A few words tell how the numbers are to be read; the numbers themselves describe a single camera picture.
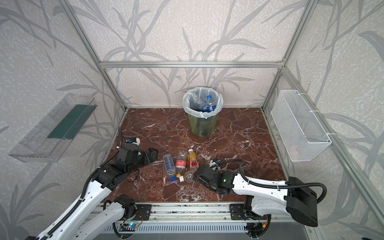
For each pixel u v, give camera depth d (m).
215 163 0.73
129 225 0.71
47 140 0.64
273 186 0.46
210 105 0.99
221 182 0.58
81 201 0.44
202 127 0.94
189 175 0.81
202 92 0.96
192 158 0.87
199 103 0.97
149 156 0.67
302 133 0.62
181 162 0.86
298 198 0.41
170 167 0.84
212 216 0.73
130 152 0.56
